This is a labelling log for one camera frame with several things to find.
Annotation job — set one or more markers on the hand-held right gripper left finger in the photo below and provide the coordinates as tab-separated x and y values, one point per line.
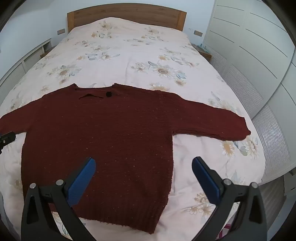
82	180

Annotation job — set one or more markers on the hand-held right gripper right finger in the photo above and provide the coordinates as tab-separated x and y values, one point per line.
205	180

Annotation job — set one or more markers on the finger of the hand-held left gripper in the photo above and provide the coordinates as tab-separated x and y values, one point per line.
8	137

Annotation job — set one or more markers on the dark red knit sweater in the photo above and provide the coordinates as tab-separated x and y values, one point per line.
115	139

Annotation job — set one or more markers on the pink floor mat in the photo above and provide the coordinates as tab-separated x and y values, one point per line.
227	229

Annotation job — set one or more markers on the white low cabinet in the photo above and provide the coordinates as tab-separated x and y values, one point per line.
13	69

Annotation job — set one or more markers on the wooden nightstand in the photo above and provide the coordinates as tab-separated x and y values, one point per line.
206	55

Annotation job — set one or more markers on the white wardrobe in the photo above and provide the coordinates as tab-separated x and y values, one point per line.
254	58

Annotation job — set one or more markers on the floral bed sheet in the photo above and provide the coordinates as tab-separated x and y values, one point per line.
138	46

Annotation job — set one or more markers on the wooden headboard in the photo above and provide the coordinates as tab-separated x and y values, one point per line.
127	12

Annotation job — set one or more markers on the wall switch plate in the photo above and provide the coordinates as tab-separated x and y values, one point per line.
61	31
198	33

